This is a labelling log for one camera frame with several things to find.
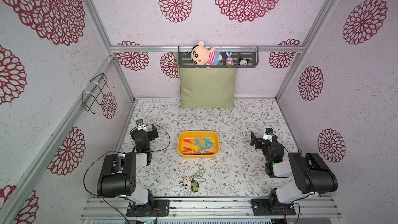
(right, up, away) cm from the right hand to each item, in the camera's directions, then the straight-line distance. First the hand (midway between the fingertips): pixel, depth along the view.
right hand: (260, 130), depth 90 cm
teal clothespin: (-31, -7, +7) cm, 32 cm away
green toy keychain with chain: (-38, -27, -10) cm, 48 cm away
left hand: (-68, +2, +3) cm, 68 cm away
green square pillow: (-33, +26, +8) cm, 42 cm away
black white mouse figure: (-10, +41, +2) cm, 42 cm away
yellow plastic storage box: (-36, -9, +5) cm, 38 cm away
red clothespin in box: (-43, -12, +4) cm, 45 cm away
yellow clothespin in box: (-40, -10, +5) cm, 41 cm away
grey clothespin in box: (-36, -13, +2) cm, 38 cm away
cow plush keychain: (-43, -25, -10) cm, 51 cm away
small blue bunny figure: (-18, +41, +1) cm, 45 cm away
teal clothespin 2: (-31, -10, +4) cm, 33 cm away
